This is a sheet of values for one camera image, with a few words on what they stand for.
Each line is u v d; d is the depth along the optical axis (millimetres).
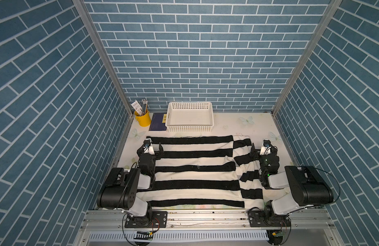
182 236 770
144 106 1050
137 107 1052
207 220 752
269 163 683
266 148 759
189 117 1159
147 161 695
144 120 1068
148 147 769
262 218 731
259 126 1170
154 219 733
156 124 1118
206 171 890
